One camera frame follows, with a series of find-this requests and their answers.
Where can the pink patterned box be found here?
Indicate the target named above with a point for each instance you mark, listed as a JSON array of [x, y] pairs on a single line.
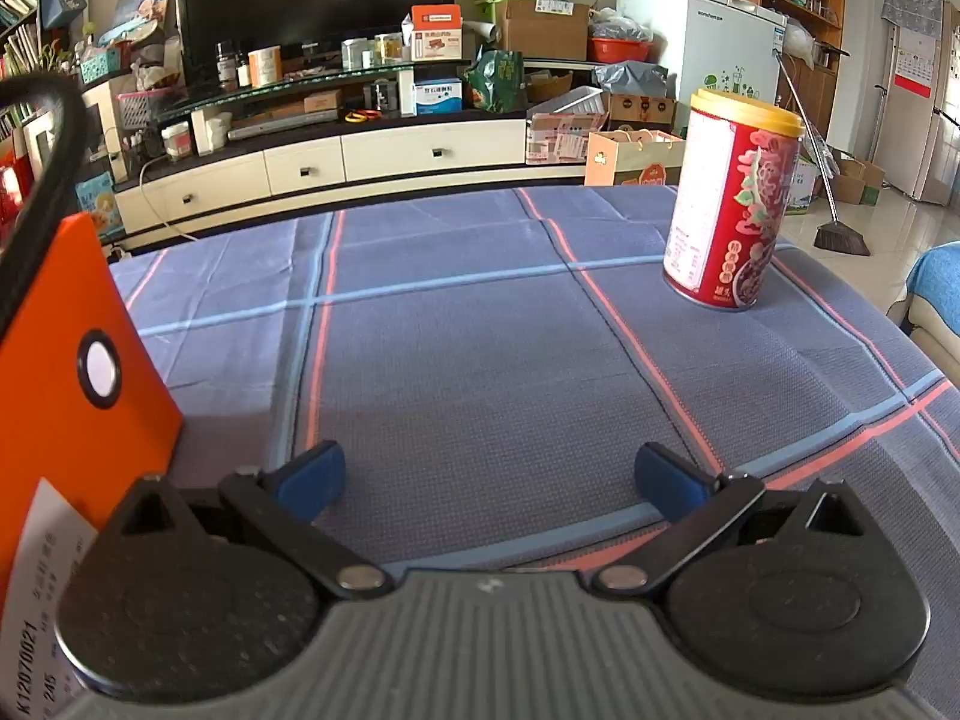
[[562, 139]]

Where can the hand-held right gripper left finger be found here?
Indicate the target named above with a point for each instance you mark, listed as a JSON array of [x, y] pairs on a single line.
[[315, 476]]

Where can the green snack bag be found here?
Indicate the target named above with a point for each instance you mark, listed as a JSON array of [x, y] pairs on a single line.
[[495, 79]]

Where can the pink plastic basket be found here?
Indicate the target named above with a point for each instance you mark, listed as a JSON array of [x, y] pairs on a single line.
[[142, 109]]

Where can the broom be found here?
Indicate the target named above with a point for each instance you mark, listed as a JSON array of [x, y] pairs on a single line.
[[840, 238]]

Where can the white TV cabinet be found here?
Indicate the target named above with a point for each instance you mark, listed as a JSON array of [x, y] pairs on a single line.
[[390, 154]]

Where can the brown cardboard box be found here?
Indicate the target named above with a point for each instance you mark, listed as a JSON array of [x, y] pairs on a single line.
[[540, 34]]

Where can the blue gift bag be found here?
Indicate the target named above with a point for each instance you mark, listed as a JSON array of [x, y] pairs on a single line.
[[64, 4]]

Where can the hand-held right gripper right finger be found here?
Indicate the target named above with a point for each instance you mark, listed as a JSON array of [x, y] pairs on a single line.
[[667, 480]]

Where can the blue white carton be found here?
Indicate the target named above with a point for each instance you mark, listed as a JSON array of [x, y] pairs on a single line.
[[439, 97]]

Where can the wall calendar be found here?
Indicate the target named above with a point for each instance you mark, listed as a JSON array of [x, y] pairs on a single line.
[[915, 67]]

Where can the brown fruit carton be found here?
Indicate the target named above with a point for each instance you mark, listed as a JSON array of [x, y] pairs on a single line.
[[637, 112]]

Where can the white chest freezer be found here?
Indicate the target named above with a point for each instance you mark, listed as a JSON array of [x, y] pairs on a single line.
[[720, 45]]

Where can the red can yellow lid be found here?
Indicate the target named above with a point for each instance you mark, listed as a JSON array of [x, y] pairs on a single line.
[[742, 225]]

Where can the blue plaid tablecloth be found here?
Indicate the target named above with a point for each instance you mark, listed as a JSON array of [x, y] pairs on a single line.
[[465, 360]]

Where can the red plastic basin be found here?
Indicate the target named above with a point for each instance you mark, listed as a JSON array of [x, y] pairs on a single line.
[[619, 51]]

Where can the dark bookshelf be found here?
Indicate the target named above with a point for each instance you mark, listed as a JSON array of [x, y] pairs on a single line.
[[15, 7]]

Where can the orange canister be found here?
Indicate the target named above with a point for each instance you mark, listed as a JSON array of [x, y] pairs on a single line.
[[265, 67]]

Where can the children picture board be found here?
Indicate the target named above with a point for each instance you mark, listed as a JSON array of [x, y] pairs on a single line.
[[142, 11]]

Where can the orange white carton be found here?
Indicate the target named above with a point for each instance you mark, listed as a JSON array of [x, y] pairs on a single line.
[[435, 37]]

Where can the blue sofa cover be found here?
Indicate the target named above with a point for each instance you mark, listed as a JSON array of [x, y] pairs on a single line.
[[937, 277]]

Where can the orange gift box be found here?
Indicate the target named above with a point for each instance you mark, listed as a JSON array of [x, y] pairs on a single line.
[[622, 161]]

